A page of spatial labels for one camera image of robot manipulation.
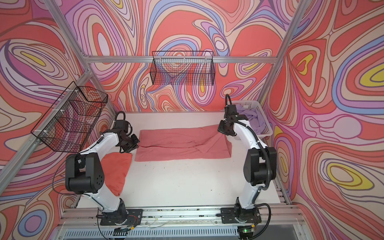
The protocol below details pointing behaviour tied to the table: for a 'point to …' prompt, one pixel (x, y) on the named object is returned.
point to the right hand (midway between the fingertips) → (224, 133)
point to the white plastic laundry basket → (253, 104)
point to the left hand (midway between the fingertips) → (141, 143)
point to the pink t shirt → (182, 143)
